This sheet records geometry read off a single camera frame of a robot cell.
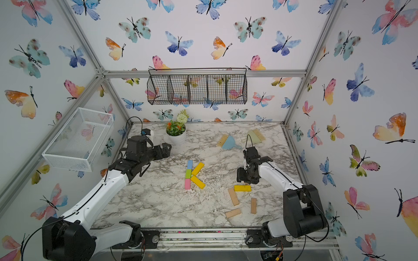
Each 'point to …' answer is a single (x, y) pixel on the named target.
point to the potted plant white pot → (176, 131)
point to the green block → (188, 174)
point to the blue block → (190, 164)
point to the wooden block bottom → (233, 212)
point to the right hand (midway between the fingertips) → (243, 178)
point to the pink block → (187, 184)
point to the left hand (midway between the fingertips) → (165, 145)
